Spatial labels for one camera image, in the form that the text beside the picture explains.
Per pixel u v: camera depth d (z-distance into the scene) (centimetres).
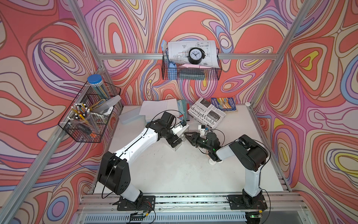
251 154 55
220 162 73
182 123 74
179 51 84
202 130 88
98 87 71
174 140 74
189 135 85
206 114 105
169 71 80
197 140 82
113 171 43
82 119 60
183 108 113
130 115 118
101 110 74
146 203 72
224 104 115
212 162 86
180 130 75
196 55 80
